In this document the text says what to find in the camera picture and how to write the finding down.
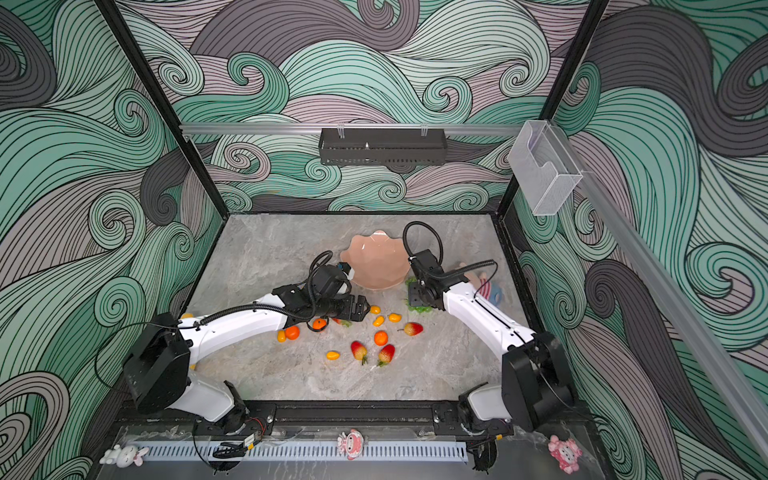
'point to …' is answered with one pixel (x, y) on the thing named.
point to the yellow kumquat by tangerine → (281, 336)
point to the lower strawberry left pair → (343, 322)
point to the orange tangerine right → (381, 338)
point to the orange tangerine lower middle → (292, 332)
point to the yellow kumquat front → (332, 355)
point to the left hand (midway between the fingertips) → (360, 303)
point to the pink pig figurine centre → (351, 444)
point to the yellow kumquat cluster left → (378, 321)
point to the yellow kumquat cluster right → (394, 317)
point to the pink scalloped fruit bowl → (378, 260)
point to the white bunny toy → (125, 456)
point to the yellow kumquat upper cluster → (375, 309)
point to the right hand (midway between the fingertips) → (420, 295)
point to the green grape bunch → (415, 308)
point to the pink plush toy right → (566, 452)
